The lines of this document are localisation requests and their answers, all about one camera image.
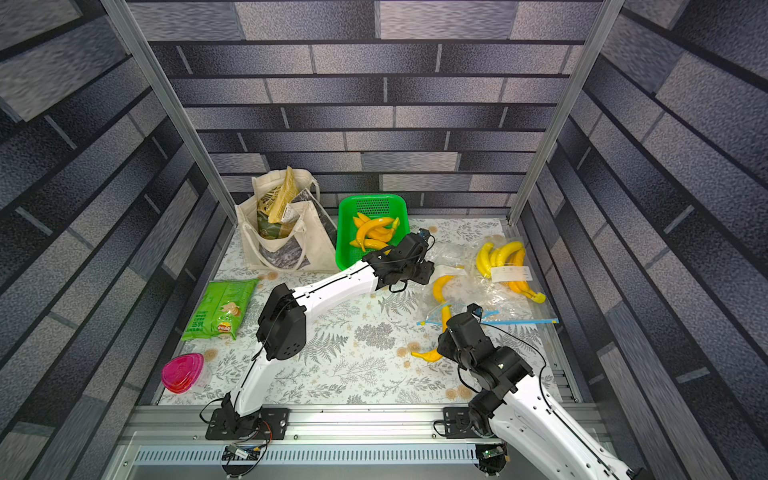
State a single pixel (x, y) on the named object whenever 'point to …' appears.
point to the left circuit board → (231, 452)
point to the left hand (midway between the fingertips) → (430, 265)
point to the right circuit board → (492, 458)
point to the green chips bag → (220, 309)
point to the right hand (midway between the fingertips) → (439, 337)
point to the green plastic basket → (373, 206)
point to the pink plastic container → (180, 372)
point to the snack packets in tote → (278, 208)
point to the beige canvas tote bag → (314, 248)
